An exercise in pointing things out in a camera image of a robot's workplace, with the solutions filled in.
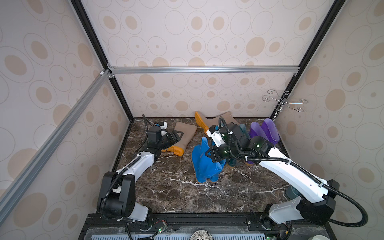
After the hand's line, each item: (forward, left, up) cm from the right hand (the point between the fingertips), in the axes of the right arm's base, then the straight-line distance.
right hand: (210, 151), depth 69 cm
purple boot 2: (+15, -32, -2) cm, 35 cm away
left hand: (+15, +14, -6) cm, 22 cm away
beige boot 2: (+46, +1, -27) cm, 53 cm away
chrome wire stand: (+34, -42, +3) cm, 54 cm away
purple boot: (+17, -25, -4) cm, 31 cm away
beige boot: (+33, +14, -24) cm, 43 cm away
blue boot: (-7, -1, -2) cm, 8 cm away
